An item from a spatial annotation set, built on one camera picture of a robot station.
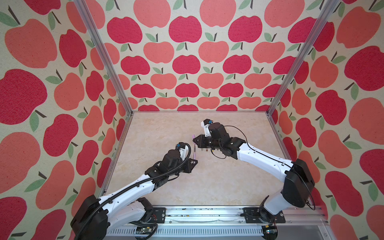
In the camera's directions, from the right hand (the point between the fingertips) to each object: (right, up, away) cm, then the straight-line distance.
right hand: (196, 138), depth 80 cm
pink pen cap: (-2, +1, 0) cm, 2 cm away
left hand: (+2, -13, -3) cm, 13 cm away
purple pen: (-1, -7, -1) cm, 7 cm away
